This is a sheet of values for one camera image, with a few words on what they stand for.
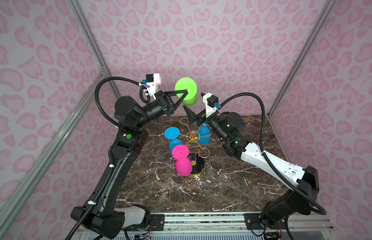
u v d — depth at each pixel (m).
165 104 0.45
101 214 0.37
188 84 0.50
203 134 0.72
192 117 0.55
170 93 0.49
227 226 0.73
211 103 0.49
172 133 0.71
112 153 0.43
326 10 0.70
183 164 0.72
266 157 0.47
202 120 0.55
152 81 0.48
